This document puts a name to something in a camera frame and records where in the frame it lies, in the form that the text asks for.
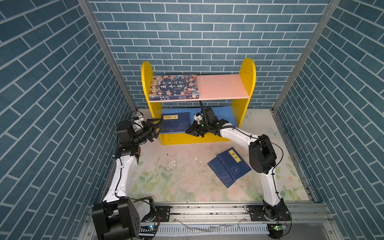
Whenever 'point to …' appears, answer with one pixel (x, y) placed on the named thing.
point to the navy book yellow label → (234, 163)
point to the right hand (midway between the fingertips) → (184, 130)
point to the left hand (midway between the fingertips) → (163, 122)
